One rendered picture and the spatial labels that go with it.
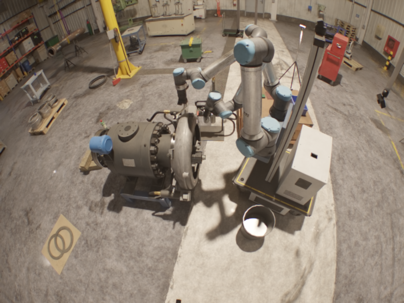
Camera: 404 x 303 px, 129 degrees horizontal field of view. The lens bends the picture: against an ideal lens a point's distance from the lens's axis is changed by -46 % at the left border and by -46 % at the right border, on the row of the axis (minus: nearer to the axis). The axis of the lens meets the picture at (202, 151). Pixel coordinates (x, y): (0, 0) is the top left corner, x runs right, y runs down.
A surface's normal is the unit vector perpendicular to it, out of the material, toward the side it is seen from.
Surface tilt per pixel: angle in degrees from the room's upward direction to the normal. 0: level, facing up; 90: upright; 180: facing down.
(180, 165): 53
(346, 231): 0
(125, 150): 38
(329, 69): 90
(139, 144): 27
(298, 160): 0
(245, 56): 83
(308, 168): 0
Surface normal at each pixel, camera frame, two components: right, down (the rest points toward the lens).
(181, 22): -0.37, 0.76
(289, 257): -0.07, -0.60
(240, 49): -0.84, 0.40
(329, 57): -0.67, 0.62
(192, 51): -0.04, 0.80
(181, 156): -0.11, 0.08
